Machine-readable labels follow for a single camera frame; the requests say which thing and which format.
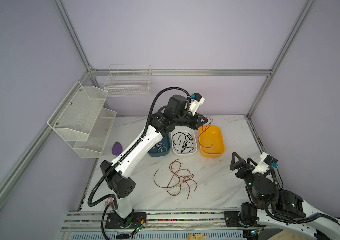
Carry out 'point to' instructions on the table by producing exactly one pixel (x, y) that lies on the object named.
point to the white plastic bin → (192, 132)
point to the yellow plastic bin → (211, 141)
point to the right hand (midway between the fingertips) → (236, 156)
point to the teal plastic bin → (166, 141)
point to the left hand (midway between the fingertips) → (206, 121)
